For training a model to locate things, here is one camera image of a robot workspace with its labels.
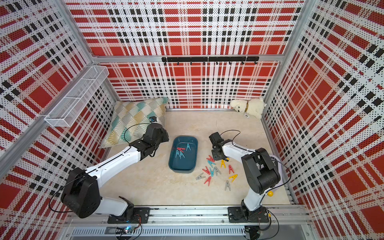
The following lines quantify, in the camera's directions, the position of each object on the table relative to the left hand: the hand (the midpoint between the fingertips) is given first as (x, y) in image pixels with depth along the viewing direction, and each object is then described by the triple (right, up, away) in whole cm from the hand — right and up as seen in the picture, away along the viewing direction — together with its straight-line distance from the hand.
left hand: (166, 131), depth 87 cm
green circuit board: (-15, -46, -18) cm, 52 cm away
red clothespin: (+7, -13, +11) cm, 18 cm away
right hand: (+35, -15, +7) cm, 38 cm away
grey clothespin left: (+20, -27, -1) cm, 34 cm away
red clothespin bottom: (+25, -29, -2) cm, 38 cm away
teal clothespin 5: (+27, -25, +1) cm, 37 cm away
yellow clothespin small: (+34, -20, +4) cm, 39 cm away
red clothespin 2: (+27, -18, +6) cm, 33 cm away
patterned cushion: (-25, +8, +8) cm, 28 cm away
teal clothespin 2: (+12, -11, +11) cm, 20 cm away
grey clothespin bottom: (+36, -30, -4) cm, 47 cm away
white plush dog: (+63, +18, +27) cm, 71 cm away
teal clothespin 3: (+8, -15, +8) cm, 19 cm away
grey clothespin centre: (+30, -24, +1) cm, 38 cm away
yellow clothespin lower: (+40, -27, -1) cm, 48 cm away
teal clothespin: (+5, -15, +8) cm, 18 cm away
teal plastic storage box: (+12, -21, +4) cm, 25 cm away
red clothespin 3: (+24, -24, +2) cm, 34 cm away
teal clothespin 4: (+27, -20, +4) cm, 34 cm away
